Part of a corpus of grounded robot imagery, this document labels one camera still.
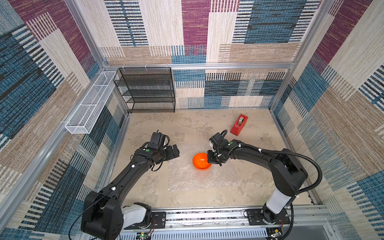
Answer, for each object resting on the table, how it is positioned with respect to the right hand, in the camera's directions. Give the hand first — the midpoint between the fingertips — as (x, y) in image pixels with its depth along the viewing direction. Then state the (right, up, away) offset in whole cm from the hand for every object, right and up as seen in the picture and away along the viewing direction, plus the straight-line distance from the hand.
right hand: (210, 162), depth 89 cm
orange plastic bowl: (-6, +1, -2) cm, 6 cm away
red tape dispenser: (+22, +22, +16) cm, 35 cm away
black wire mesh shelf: (-43, +47, +20) cm, 67 cm away
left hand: (-21, +6, -5) cm, 22 cm away
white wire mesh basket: (-62, +25, -18) cm, 69 cm away
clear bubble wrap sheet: (-16, -8, -1) cm, 17 cm away
